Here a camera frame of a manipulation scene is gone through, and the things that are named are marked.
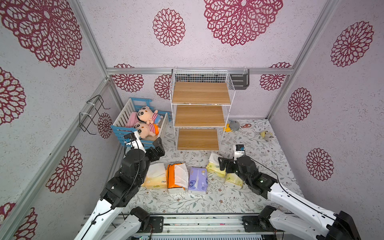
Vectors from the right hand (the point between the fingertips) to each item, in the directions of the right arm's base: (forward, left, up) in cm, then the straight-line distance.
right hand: (227, 159), depth 82 cm
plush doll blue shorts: (+32, +52, +2) cm, 61 cm away
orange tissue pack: (-7, +28, -6) cm, 29 cm away
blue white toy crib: (+32, +66, +1) cm, 73 cm away
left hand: (-3, +36, +20) cm, 41 cm away
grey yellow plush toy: (+34, -9, -9) cm, 36 cm away
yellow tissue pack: (-7, +40, -7) cm, 41 cm away
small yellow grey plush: (+26, -33, -11) cm, 43 cm away
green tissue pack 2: (-6, -4, -10) cm, 12 cm away
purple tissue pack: (-10, +16, -7) cm, 20 cm away
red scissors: (+39, -22, -15) cm, 47 cm away
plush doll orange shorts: (+21, +51, 0) cm, 55 cm away
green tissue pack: (+1, +7, -9) cm, 11 cm away
